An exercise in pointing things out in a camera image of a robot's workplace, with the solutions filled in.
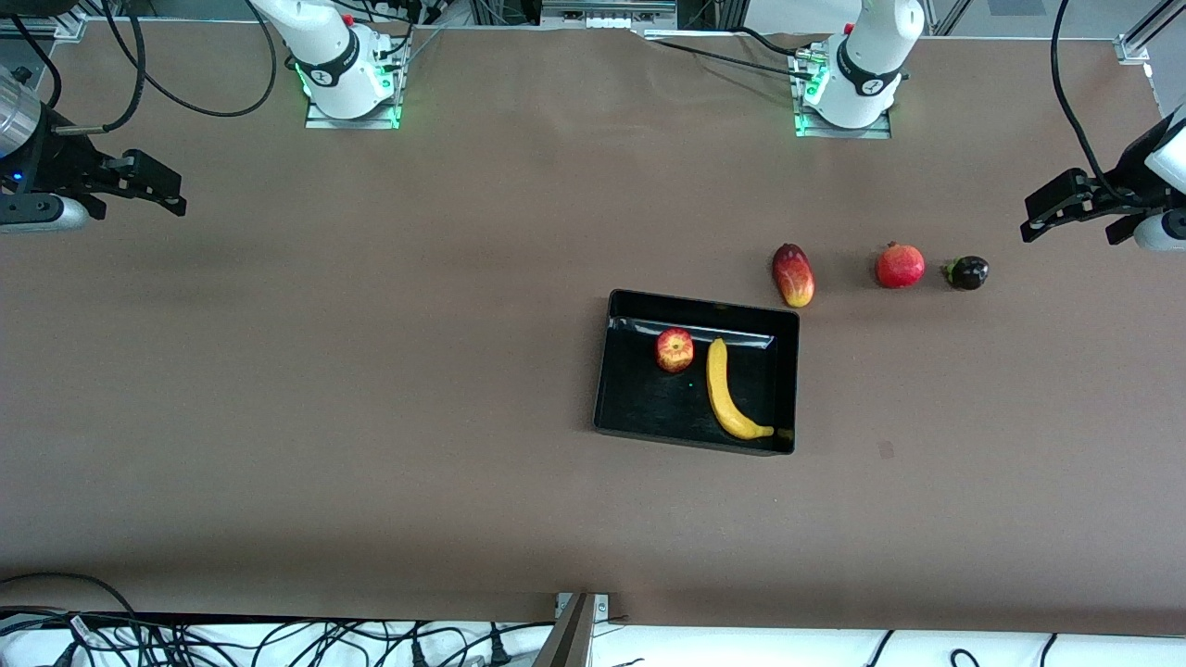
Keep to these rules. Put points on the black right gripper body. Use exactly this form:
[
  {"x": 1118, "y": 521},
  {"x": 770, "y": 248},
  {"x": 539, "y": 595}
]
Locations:
[{"x": 57, "y": 167}]

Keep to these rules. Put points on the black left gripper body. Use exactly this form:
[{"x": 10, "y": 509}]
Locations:
[{"x": 1125, "y": 186}]

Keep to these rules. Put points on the yellow banana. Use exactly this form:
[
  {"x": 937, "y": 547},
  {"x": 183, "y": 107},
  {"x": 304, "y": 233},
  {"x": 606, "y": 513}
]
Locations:
[{"x": 721, "y": 389}]

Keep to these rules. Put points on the red yellow apple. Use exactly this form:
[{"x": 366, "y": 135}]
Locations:
[{"x": 675, "y": 350}]

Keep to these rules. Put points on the black plastic box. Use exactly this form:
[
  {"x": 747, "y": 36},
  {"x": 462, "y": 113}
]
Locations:
[{"x": 649, "y": 408}]

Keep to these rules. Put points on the dark purple mangosteen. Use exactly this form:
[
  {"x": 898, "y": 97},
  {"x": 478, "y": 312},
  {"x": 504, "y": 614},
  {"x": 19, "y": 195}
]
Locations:
[{"x": 969, "y": 273}]

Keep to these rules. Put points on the red pomegranate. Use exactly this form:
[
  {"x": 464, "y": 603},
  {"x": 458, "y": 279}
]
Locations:
[{"x": 900, "y": 267}]

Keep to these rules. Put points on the red yellow mango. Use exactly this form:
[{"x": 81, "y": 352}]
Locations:
[{"x": 793, "y": 276}]

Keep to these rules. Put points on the white power strip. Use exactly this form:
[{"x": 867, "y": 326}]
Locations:
[{"x": 607, "y": 17}]

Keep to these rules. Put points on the black power plug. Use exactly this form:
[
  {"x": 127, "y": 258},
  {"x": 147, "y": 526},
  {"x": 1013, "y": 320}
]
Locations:
[
  {"x": 419, "y": 654},
  {"x": 500, "y": 651}
]

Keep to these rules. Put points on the aluminium frame corner profile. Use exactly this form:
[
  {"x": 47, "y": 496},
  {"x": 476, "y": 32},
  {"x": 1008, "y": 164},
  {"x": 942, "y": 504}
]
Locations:
[
  {"x": 69, "y": 28},
  {"x": 1135, "y": 48}
]

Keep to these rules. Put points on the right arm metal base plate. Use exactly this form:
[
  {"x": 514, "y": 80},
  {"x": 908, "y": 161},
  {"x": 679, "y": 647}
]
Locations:
[{"x": 371, "y": 123}]

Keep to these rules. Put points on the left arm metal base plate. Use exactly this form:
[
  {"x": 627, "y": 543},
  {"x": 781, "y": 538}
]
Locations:
[{"x": 834, "y": 132}]

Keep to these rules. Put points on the silver bracket plate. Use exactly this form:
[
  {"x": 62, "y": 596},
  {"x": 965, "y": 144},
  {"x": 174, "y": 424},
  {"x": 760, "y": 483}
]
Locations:
[{"x": 602, "y": 607}]

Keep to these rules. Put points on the grey metal post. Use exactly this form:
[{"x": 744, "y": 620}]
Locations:
[{"x": 570, "y": 639}]

